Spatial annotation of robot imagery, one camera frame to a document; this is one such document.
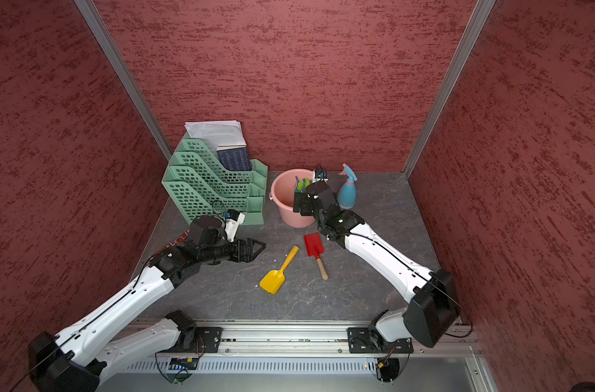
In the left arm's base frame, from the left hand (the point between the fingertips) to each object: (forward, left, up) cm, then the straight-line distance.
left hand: (253, 249), depth 75 cm
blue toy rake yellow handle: (+34, -13, -5) cm, 37 cm away
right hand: (+16, -17, +6) cm, 24 cm away
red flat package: (+12, +34, -16) cm, 40 cm away
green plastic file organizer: (+27, +26, -1) cm, 38 cm away
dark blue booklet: (+47, +16, -3) cm, 49 cm away
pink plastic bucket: (+26, -7, -3) cm, 27 cm away
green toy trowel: (+33, -15, -6) cm, 37 cm away
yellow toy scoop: (-3, -5, -18) cm, 19 cm away
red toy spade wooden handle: (+10, -20, -18) cm, 29 cm away
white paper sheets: (+49, +21, +8) cm, 54 cm away
